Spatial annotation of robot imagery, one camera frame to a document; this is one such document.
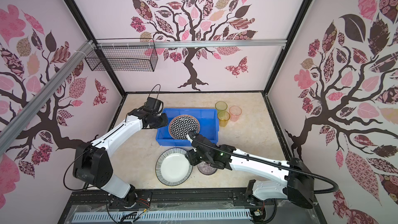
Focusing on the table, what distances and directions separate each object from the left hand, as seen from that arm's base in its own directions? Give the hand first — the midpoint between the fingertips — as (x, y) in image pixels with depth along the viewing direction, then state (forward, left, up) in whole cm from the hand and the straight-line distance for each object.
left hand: (166, 123), depth 87 cm
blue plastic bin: (+9, -25, -10) cm, 28 cm away
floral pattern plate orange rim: (+6, -6, -12) cm, 14 cm away
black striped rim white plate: (-21, -5, -11) cm, 24 cm away
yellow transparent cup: (+11, -35, -8) cm, 38 cm away
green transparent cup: (+18, -34, -5) cm, 38 cm away
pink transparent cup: (+12, -42, -4) cm, 44 cm away
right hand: (-18, -13, +2) cm, 23 cm away
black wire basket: (+38, +28, +21) cm, 51 cm away
